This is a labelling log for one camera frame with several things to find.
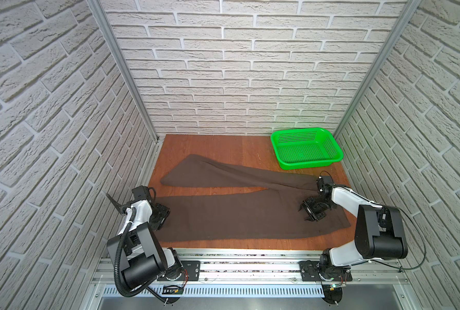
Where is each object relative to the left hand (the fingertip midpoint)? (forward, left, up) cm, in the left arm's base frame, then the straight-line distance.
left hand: (164, 215), depth 86 cm
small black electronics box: (-28, -7, -5) cm, 29 cm away
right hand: (0, -64, 0) cm, 64 cm away
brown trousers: (+6, -45, -2) cm, 46 cm away
